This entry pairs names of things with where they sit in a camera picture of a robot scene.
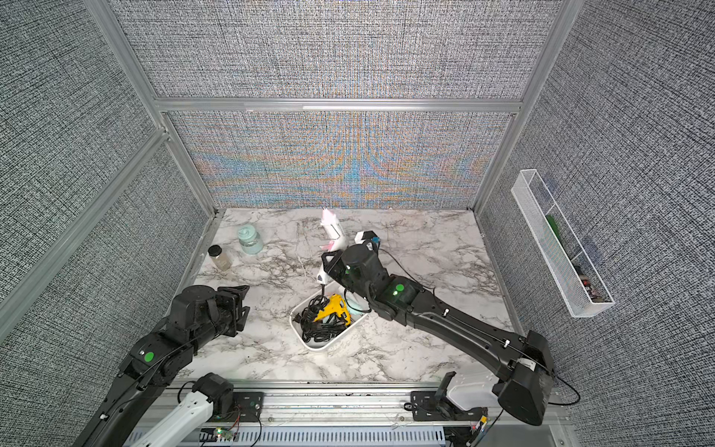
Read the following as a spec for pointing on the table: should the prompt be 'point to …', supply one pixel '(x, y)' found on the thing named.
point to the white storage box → (359, 307)
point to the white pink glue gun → (337, 241)
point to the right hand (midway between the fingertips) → (322, 251)
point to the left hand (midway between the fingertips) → (258, 288)
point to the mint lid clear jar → (249, 239)
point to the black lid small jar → (222, 261)
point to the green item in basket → (554, 225)
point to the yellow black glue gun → (334, 304)
